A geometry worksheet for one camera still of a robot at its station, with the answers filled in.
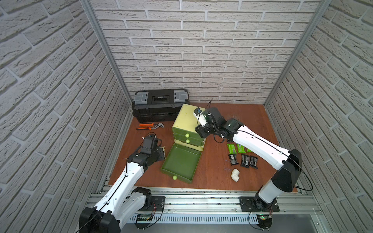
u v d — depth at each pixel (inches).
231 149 36.5
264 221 27.4
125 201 18.2
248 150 20.1
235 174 32.0
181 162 34.2
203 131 26.8
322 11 27.6
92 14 28.4
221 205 29.8
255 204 25.4
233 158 34.4
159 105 37.4
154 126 40.8
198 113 27.0
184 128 31.0
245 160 34.4
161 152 28.9
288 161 17.1
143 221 28.0
